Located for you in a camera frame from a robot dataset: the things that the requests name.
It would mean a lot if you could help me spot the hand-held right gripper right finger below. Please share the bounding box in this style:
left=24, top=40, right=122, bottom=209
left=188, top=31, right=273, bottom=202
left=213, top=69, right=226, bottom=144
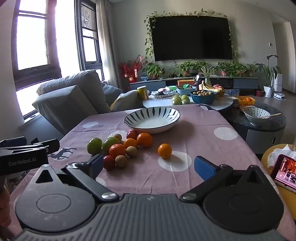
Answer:
left=180, top=156, right=266, bottom=203

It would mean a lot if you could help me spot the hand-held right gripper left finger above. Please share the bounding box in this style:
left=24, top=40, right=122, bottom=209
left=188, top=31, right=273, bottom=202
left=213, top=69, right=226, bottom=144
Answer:
left=32, top=154, right=119, bottom=202

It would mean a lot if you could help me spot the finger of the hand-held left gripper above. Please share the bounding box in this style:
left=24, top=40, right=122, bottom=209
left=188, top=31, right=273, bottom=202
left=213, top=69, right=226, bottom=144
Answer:
left=0, top=136, right=27, bottom=148
left=30, top=138, right=60, bottom=154

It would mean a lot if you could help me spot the big green apple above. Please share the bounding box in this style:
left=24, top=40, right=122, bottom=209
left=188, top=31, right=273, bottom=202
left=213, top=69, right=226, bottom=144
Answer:
left=102, top=137, right=120, bottom=154
left=87, top=137, right=103, bottom=155

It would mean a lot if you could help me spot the dark orange mandarin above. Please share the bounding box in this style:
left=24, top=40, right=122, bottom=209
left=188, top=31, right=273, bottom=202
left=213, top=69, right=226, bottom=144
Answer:
left=109, top=144, right=126, bottom=158

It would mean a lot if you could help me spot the orange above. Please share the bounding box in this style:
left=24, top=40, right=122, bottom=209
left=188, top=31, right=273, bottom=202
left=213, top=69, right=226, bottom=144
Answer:
left=137, top=133, right=153, bottom=148
left=123, top=138, right=138, bottom=149
left=158, top=143, right=173, bottom=159

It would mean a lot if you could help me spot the striped ceramic bowl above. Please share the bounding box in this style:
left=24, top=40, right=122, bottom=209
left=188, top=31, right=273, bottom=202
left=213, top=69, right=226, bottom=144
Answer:
left=124, top=107, right=181, bottom=134

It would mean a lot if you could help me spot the person's left hand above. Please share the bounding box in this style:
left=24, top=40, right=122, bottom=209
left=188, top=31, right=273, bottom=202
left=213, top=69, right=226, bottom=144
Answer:
left=0, top=186, right=11, bottom=232

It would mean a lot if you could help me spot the pink dotted tablecloth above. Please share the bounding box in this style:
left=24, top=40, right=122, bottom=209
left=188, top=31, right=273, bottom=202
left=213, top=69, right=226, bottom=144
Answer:
left=8, top=104, right=296, bottom=234

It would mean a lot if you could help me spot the grey sofa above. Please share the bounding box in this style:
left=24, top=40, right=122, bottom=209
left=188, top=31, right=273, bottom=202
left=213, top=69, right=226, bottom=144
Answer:
left=32, top=69, right=123, bottom=135

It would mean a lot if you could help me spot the dark round side table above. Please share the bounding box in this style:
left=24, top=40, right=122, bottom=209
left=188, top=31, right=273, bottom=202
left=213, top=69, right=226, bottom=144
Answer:
left=223, top=102, right=287, bottom=154

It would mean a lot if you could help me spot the white round coffee table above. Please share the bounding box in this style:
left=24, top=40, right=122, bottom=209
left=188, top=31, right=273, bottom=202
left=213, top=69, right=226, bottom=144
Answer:
left=142, top=91, right=234, bottom=114

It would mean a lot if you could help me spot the blue bowl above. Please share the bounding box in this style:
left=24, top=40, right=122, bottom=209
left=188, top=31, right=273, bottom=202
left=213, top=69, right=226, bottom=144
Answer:
left=190, top=90, right=216, bottom=105

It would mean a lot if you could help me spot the grey cushion yellow trim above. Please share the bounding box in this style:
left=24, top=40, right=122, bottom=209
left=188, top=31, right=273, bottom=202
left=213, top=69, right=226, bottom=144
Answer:
left=110, top=89, right=144, bottom=112

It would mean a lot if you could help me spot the small striped bowl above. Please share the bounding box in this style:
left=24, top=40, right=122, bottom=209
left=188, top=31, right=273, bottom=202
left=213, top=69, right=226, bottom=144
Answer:
left=243, top=106, right=271, bottom=127

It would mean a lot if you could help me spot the pile of green apples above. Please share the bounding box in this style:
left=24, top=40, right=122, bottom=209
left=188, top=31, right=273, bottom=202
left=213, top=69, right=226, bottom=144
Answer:
left=171, top=94, right=190, bottom=106

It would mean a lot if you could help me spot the white tissue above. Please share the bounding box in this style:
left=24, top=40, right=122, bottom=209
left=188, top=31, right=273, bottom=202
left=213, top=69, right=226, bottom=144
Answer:
left=267, top=144, right=296, bottom=169

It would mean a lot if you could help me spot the orange basket of mandarins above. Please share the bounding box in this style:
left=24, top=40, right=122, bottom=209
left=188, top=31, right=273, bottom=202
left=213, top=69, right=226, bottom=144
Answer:
left=238, top=96, right=255, bottom=106

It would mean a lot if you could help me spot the bunch of bananas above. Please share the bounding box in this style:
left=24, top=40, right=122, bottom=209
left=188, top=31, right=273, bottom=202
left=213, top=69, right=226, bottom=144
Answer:
left=199, top=80, right=223, bottom=93

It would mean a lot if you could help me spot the smartphone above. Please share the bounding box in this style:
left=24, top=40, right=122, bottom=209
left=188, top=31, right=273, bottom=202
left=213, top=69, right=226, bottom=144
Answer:
left=270, top=154, right=296, bottom=193

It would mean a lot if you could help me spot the glass snack plate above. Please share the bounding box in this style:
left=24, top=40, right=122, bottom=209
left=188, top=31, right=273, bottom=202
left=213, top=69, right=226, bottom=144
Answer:
left=151, top=89, right=176, bottom=98

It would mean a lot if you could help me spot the yellow can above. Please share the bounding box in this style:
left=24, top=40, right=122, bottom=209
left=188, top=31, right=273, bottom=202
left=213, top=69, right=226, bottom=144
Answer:
left=137, top=85, right=149, bottom=100

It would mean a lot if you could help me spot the orange box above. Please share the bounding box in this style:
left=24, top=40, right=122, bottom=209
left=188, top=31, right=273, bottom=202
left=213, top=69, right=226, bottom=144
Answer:
left=177, top=79, right=195, bottom=87

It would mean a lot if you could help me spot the wooden spoon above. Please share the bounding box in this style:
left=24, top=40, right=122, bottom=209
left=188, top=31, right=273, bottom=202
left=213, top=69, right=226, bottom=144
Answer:
left=258, top=113, right=282, bottom=119

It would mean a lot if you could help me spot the yellow stool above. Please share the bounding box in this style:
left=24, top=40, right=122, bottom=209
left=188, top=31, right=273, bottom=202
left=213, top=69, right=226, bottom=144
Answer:
left=261, top=144, right=296, bottom=226

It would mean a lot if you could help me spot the grey television cabinet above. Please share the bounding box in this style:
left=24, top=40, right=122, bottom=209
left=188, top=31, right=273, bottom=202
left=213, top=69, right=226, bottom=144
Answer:
left=129, top=76, right=259, bottom=92

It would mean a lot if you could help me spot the spider plant in vase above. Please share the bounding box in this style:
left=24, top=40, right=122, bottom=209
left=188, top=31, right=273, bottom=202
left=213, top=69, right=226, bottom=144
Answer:
left=199, top=65, right=218, bottom=86

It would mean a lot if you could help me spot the red flower decoration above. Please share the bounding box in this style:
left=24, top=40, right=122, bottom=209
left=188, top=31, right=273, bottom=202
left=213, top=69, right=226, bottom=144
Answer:
left=118, top=56, right=144, bottom=83

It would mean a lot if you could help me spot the row of potted plants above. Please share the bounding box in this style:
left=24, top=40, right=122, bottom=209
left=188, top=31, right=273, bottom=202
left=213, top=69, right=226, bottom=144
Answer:
left=142, top=61, right=257, bottom=79

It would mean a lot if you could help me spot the dark framed window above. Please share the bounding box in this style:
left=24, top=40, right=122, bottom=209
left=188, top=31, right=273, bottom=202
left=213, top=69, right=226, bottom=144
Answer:
left=74, top=0, right=103, bottom=81
left=11, top=0, right=63, bottom=81

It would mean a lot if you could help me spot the tall plant white pot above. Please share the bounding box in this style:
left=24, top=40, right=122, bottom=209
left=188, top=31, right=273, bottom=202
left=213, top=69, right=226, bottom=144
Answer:
left=255, top=55, right=281, bottom=98

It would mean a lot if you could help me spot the white air purifier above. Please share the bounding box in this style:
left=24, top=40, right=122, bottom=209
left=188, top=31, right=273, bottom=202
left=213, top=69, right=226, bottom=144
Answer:
left=273, top=74, right=283, bottom=92

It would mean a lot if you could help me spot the sheer curtain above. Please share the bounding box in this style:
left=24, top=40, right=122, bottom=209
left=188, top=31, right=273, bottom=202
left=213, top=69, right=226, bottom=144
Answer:
left=96, top=0, right=118, bottom=87

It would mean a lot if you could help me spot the green ivy vine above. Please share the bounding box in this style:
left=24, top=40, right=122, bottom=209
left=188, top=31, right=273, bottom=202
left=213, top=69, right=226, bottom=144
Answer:
left=144, top=8, right=238, bottom=58

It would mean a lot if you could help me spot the black wall television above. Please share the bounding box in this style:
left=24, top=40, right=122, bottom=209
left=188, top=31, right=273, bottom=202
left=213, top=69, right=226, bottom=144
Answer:
left=150, top=16, right=233, bottom=62

